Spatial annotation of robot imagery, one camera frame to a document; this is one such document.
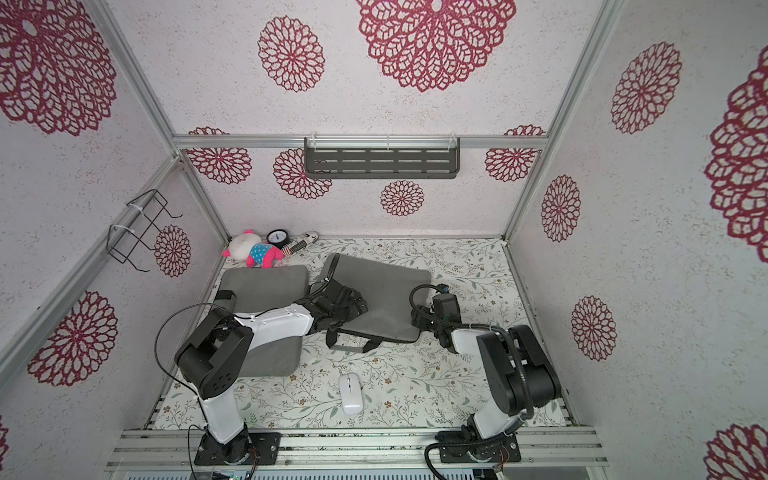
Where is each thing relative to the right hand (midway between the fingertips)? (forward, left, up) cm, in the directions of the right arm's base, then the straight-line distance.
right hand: (419, 309), depth 96 cm
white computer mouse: (-26, +20, -1) cm, 33 cm away
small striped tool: (+28, +45, +1) cm, 53 cm away
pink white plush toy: (+23, +62, +5) cm, 66 cm away
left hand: (-1, +20, +2) cm, 20 cm away
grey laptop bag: (+8, +55, 0) cm, 55 cm away
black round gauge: (+31, +55, +1) cm, 63 cm away
